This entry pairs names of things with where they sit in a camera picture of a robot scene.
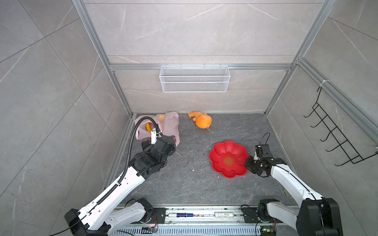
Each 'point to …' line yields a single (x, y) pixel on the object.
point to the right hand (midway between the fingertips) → (244, 163)
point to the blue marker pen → (184, 215)
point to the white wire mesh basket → (195, 79)
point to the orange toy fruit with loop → (202, 120)
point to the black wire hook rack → (339, 150)
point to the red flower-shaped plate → (229, 159)
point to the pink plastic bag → (167, 124)
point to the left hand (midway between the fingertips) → (159, 137)
